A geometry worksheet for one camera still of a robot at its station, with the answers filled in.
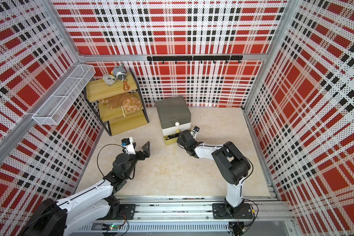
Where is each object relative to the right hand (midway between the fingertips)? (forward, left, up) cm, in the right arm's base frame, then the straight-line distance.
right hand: (185, 137), depth 97 cm
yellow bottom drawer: (-3, +11, 0) cm, 12 cm away
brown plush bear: (+12, +35, +22) cm, 43 cm away
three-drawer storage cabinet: (+4, +6, +16) cm, 18 cm away
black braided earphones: (+3, +9, -2) cm, 9 cm away
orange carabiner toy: (+17, +35, +29) cm, 49 cm away
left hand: (-10, +23, +11) cm, 27 cm away
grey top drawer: (+9, +8, +16) cm, 20 cm away
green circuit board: (-49, +34, -2) cm, 60 cm away
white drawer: (+2, +6, +6) cm, 9 cm away
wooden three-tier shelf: (+9, +46, +10) cm, 48 cm away
